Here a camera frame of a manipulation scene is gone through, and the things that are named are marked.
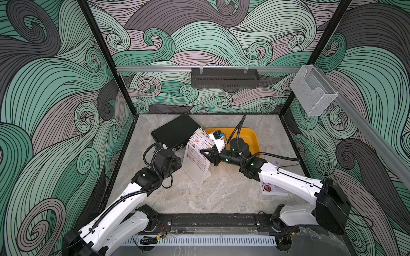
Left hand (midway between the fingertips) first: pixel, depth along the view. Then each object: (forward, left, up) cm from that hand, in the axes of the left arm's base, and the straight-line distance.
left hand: (180, 157), depth 77 cm
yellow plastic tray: (+25, -43, -14) cm, 52 cm away
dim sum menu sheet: (+6, -9, +7) cm, 13 cm away
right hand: (0, -10, +6) cm, 12 cm away
